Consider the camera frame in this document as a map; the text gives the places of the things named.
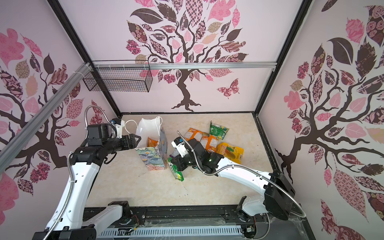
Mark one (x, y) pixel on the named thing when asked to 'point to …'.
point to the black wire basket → (119, 80)
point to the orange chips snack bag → (151, 143)
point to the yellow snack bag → (233, 153)
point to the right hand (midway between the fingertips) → (171, 159)
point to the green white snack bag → (178, 174)
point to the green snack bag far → (219, 131)
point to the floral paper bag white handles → (153, 147)
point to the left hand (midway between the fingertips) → (135, 141)
